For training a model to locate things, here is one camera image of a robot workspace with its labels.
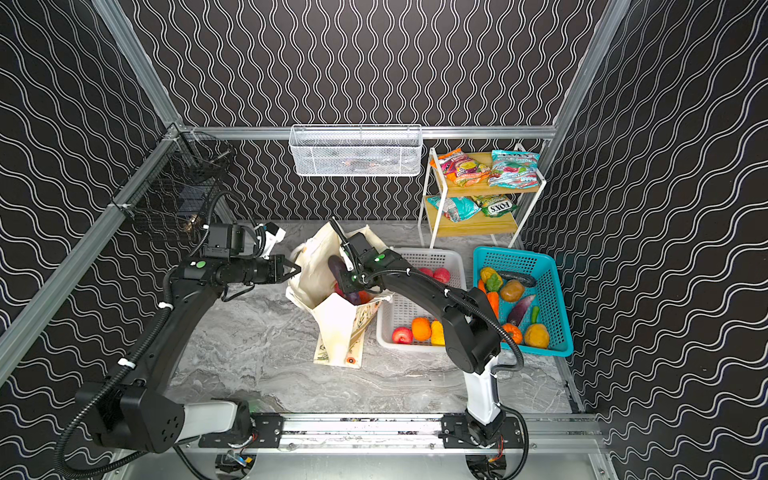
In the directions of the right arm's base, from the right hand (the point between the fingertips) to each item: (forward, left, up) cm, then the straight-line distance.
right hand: (347, 284), depth 89 cm
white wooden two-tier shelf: (+26, -42, +12) cm, 51 cm away
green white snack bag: (+28, -48, +6) cm, 56 cm away
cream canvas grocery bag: (-18, -2, +11) cm, 21 cm away
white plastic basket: (-2, -15, -11) cm, 19 cm away
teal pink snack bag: (+23, -48, +23) cm, 58 cm away
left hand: (-5, +8, +14) cm, 17 cm away
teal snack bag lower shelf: (+27, -35, +6) cm, 44 cm away
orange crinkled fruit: (-11, -22, -7) cm, 25 cm away
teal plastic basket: (+1, -62, -8) cm, 62 cm away
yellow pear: (-12, -26, -8) cm, 30 cm away
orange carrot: (+6, -43, -11) cm, 44 cm away
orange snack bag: (+23, -33, +24) cm, 46 cm away
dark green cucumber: (+9, -57, -11) cm, 59 cm away
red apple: (-13, -16, -7) cm, 22 cm away
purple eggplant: (+2, +2, +5) cm, 6 cm away
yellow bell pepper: (+12, -46, -9) cm, 48 cm away
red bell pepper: (-4, -5, -1) cm, 6 cm away
